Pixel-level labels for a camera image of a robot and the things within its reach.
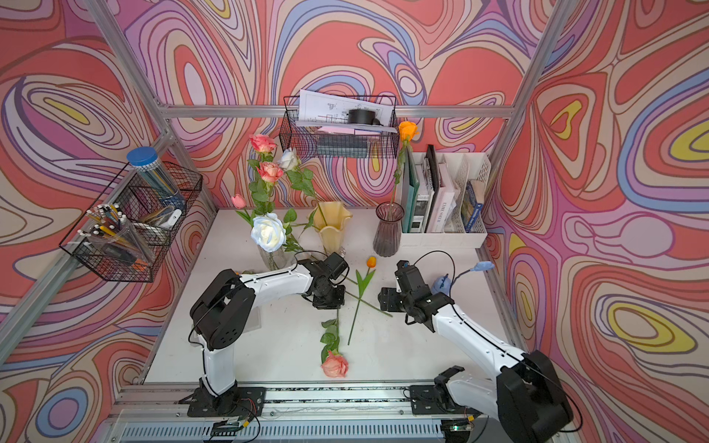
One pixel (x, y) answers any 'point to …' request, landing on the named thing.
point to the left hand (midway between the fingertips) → (345, 307)
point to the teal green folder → (410, 190)
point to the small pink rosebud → (240, 202)
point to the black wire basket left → (158, 224)
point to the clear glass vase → (279, 259)
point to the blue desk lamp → (478, 267)
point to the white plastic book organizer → (462, 167)
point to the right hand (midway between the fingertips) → (392, 303)
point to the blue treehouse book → (470, 209)
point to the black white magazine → (431, 184)
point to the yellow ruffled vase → (330, 218)
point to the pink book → (443, 203)
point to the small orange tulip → (371, 262)
